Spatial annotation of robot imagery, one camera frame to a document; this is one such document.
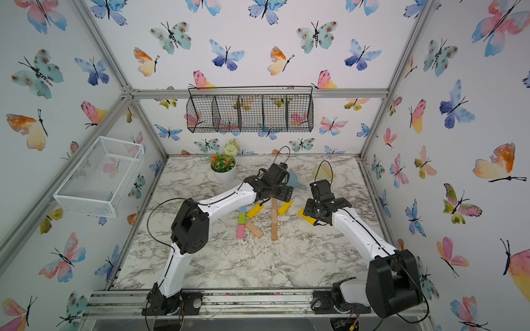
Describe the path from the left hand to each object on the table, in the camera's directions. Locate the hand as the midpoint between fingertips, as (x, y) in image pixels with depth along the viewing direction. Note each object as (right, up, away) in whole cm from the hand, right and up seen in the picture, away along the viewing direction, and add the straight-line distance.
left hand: (286, 188), depth 92 cm
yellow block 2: (-1, -10, +6) cm, 12 cm away
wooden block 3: (-5, -14, +4) cm, 15 cm away
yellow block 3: (+10, -14, +1) cm, 17 cm away
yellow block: (-14, -11, +5) cm, 19 cm away
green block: (-20, -14, +2) cm, 24 cm away
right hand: (+11, -8, -6) cm, 15 cm away
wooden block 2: (-5, -9, +6) cm, 12 cm away
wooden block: (-15, -18, 0) cm, 23 cm away
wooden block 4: (-5, -20, -1) cm, 20 cm away
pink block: (-20, -19, -1) cm, 28 cm away
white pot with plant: (-29, +10, +4) cm, 31 cm away
